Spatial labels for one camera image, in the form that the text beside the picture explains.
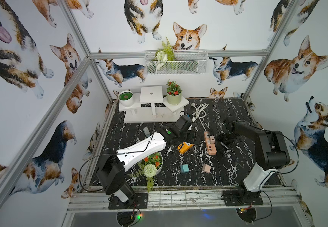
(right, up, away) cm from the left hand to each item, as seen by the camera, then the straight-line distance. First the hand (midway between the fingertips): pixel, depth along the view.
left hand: (198, 134), depth 77 cm
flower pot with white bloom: (-25, -15, -8) cm, 31 cm away
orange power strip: (-6, -10, +14) cm, 19 cm away
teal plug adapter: (-7, -21, +6) cm, 23 cm away
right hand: (+14, -9, +15) cm, 22 cm away
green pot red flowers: (-13, +25, +13) cm, 31 cm away
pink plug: (+6, -21, +6) cm, 22 cm away
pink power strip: (+11, -11, +13) cm, 20 cm away
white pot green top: (-44, +22, +15) cm, 52 cm away
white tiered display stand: (-30, +17, +24) cm, 42 cm away
